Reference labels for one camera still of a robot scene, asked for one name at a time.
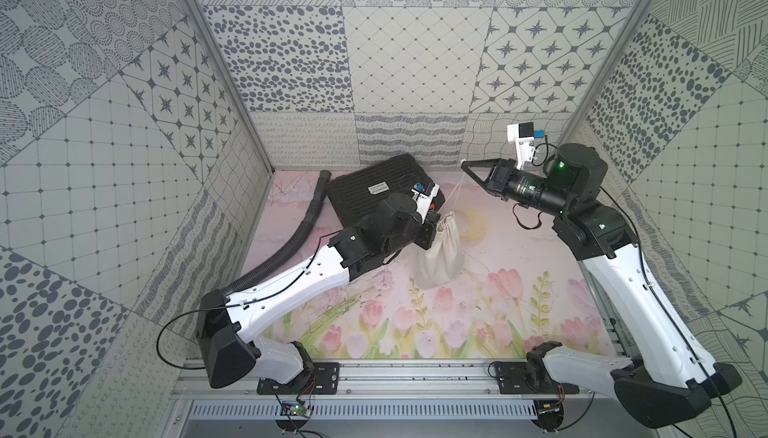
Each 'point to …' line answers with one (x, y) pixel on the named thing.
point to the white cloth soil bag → (444, 262)
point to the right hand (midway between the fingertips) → (461, 169)
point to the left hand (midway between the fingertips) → (435, 205)
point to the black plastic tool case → (352, 195)
